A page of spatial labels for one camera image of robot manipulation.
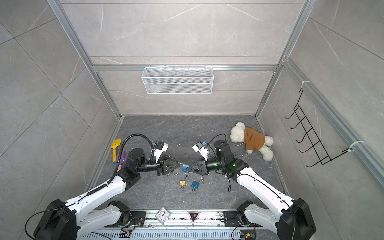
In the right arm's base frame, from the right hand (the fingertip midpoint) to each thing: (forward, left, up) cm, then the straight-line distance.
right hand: (189, 168), depth 69 cm
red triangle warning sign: (-16, -1, -21) cm, 26 cm away
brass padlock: (0, +4, -21) cm, 21 cm away
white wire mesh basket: (+61, +8, +9) cm, 62 cm away
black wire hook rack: (+16, -57, +10) cm, 60 cm away
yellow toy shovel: (+28, +52, -18) cm, 62 cm away
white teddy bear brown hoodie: (+24, -42, -14) cm, 50 cm away
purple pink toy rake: (+16, +44, -20) cm, 51 cm away
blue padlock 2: (0, +2, +2) cm, 3 cm away
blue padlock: (-1, -3, -20) cm, 20 cm away
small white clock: (-16, +14, -19) cm, 28 cm away
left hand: (+3, +5, +1) cm, 6 cm away
